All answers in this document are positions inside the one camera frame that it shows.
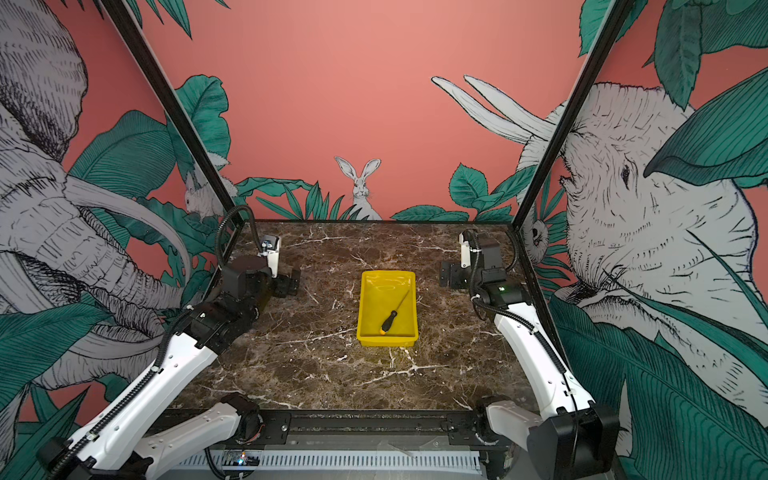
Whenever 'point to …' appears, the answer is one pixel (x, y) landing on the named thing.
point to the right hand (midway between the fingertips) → (453, 261)
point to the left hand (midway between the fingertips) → (276, 258)
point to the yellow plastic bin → (381, 293)
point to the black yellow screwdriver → (388, 321)
